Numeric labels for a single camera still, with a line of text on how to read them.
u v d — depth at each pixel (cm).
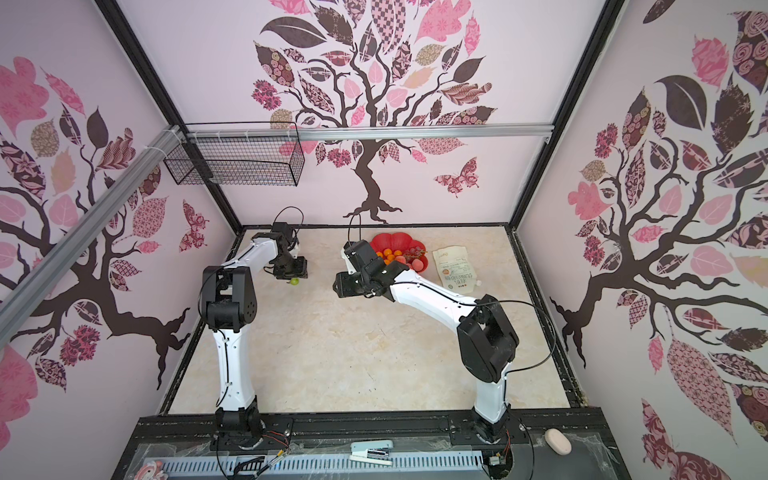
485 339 47
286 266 90
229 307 60
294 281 101
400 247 111
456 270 107
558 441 71
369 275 64
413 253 105
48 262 55
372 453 70
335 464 70
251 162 122
